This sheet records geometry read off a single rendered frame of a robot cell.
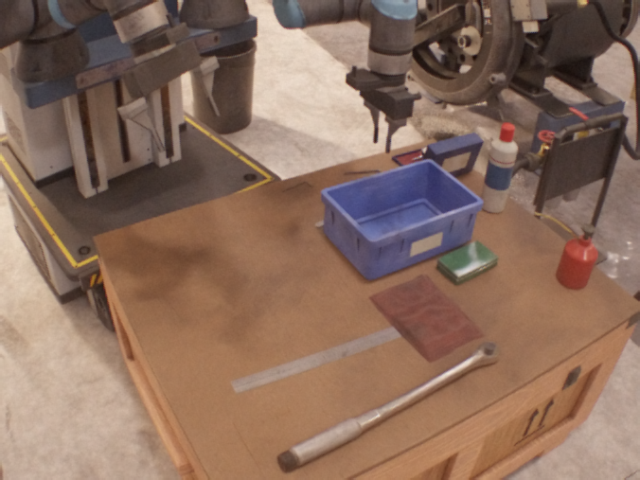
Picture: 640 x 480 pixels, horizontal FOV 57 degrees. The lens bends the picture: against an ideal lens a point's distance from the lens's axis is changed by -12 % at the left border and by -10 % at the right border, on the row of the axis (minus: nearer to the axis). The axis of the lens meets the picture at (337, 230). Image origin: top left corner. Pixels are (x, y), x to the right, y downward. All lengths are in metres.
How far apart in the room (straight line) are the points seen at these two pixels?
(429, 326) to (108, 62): 0.94
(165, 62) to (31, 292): 1.24
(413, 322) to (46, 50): 0.99
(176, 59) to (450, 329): 0.70
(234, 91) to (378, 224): 1.37
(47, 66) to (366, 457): 1.06
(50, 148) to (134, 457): 0.94
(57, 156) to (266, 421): 1.19
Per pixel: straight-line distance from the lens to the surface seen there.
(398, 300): 1.30
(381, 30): 1.27
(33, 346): 1.99
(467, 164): 1.71
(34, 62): 1.52
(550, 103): 2.80
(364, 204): 1.48
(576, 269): 1.42
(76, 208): 1.90
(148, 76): 1.07
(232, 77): 2.70
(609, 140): 2.16
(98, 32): 1.71
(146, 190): 1.92
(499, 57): 2.35
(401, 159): 1.75
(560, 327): 1.35
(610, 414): 1.88
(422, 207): 1.58
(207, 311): 1.29
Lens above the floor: 1.37
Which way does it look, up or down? 37 degrees down
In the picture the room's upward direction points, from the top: 4 degrees clockwise
